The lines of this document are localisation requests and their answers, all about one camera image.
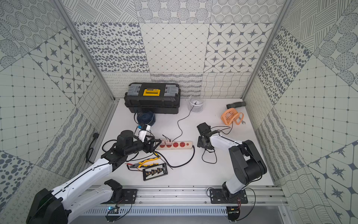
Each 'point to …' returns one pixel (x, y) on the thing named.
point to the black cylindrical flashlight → (236, 104)
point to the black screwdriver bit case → (154, 171)
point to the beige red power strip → (177, 145)
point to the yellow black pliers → (141, 164)
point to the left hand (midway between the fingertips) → (155, 135)
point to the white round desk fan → (198, 104)
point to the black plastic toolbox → (160, 98)
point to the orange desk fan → (230, 115)
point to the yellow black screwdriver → (158, 156)
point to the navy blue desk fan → (146, 117)
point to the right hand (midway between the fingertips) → (204, 145)
